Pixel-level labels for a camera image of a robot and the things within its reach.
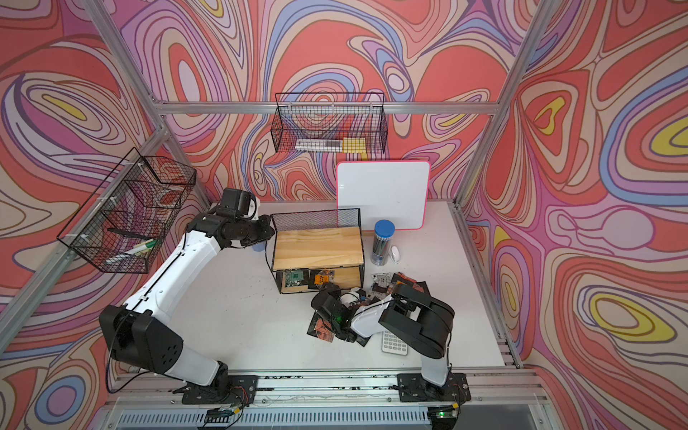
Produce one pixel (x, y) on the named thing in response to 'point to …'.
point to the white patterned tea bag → (381, 282)
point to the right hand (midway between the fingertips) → (321, 294)
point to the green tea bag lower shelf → (293, 278)
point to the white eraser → (395, 255)
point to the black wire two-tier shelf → (308, 251)
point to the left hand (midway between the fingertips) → (277, 230)
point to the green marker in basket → (149, 244)
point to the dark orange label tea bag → (401, 284)
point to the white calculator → (391, 344)
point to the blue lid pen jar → (384, 229)
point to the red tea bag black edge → (318, 328)
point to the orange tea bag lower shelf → (321, 279)
